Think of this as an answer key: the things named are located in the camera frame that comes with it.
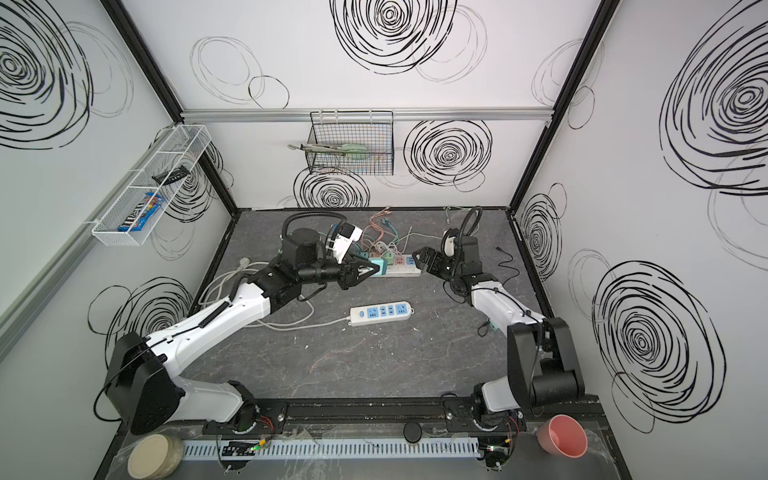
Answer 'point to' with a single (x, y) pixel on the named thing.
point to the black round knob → (412, 432)
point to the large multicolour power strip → (403, 267)
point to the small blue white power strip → (379, 313)
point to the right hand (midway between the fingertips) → (422, 257)
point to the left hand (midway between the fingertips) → (378, 268)
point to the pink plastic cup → (562, 436)
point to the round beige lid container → (155, 456)
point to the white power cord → (246, 263)
